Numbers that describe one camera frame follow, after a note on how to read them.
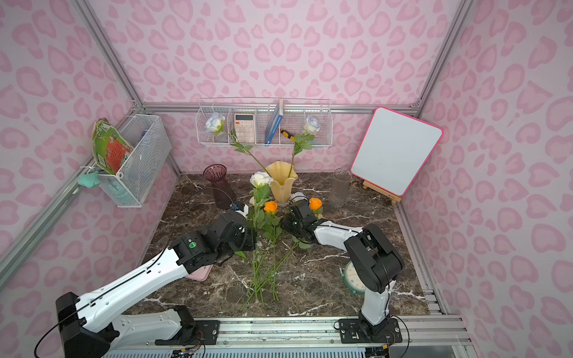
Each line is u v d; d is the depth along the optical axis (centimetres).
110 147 73
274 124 88
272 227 95
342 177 98
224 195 105
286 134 98
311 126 82
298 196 104
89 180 62
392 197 106
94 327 40
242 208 66
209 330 74
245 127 95
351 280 82
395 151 90
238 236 55
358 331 72
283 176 98
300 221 74
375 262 48
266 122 98
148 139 86
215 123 79
